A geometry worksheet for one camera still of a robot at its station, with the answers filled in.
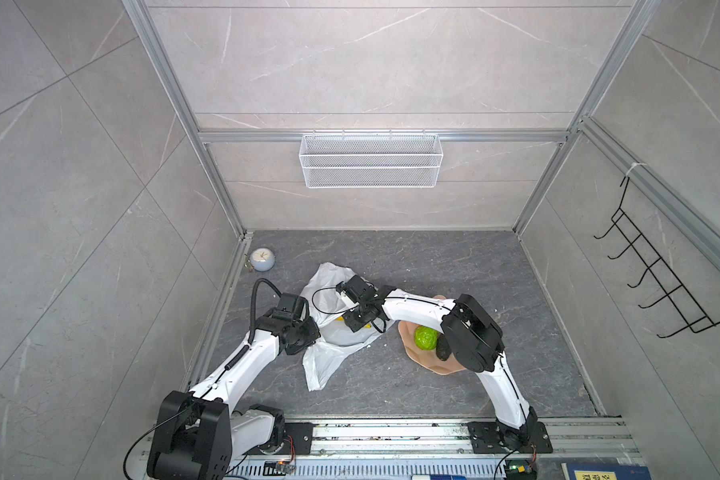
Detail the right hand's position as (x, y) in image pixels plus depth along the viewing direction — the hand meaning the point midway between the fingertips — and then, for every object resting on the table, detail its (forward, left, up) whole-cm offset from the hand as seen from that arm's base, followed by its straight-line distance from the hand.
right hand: (351, 316), depth 96 cm
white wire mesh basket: (+43, -8, +30) cm, 53 cm away
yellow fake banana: (-7, -5, +7) cm, 12 cm away
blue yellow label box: (-42, -60, +2) cm, 73 cm away
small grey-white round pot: (+22, +33, +4) cm, 40 cm away
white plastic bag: (-4, +6, +12) cm, 14 cm away
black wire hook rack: (-15, -72, +31) cm, 80 cm away
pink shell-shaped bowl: (-16, -22, +3) cm, 27 cm away
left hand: (-7, +10, +7) cm, 14 cm away
